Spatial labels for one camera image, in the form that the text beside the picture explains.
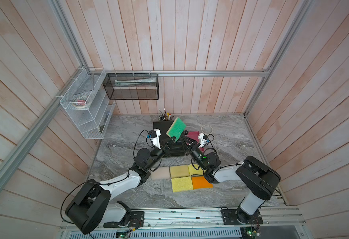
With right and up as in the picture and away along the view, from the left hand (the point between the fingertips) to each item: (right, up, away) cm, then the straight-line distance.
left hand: (176, 139), depth 75 cm
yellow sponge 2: (+11, -20, +12) cm, 26 cm away
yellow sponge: (+2, -20, +14) cm, 25 cm away
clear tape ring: (+26, +8, +40) cm, 48 cm away
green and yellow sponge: (0, +6, 0) cm, 6 cm away
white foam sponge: (-9, -22, +13) cm, 27 cm away
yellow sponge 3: (+3, -27, +10) cm, 29 cm away
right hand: (+2, +1, 0) cm, 2 cm away
